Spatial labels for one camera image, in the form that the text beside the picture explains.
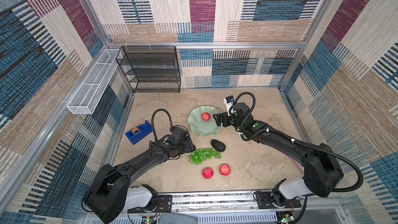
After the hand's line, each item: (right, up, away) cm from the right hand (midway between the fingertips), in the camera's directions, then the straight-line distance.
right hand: (221, 115), depth 85 cm
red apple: (-8, -2, +14) cm, 16 cm away
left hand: (-18, -16, +1) cm, 24 cm away
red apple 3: (-8, -28, -7) cm, 30 cm away
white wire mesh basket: (-63, +7, -15) cm, 66 cm away
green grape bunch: (-13, -22, -2) cm, 25 cm away
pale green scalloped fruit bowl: (-10, -5, +17) cm, 21 cm away
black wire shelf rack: (-47, +31, +26) cm, 61 cm away
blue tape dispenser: (-49, -12, +6) cm, 51 cm away
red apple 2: (+1, -27, -6) cm, 28 cm away
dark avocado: (-1, -17, +2) cm, 17 cm away
